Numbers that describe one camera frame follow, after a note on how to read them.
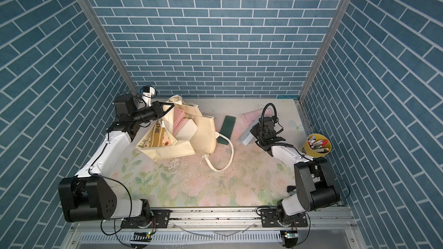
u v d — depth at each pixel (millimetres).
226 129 1027
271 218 736
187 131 956
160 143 787
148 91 714
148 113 689
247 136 890
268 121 705
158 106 696
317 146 852
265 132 705
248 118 1071
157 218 728
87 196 407
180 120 964
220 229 723
